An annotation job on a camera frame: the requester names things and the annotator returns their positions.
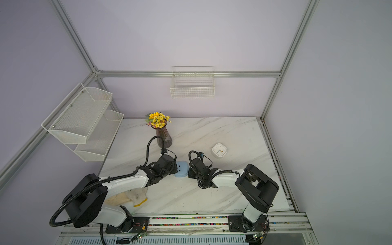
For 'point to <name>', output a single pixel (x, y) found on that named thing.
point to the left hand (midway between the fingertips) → (175, 166)
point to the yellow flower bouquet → (157, 120)
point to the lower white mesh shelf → (99, 143)
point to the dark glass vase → (163, 132)
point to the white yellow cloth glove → (137, 196)
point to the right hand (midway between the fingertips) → (191, 171)
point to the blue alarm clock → (182, 169)
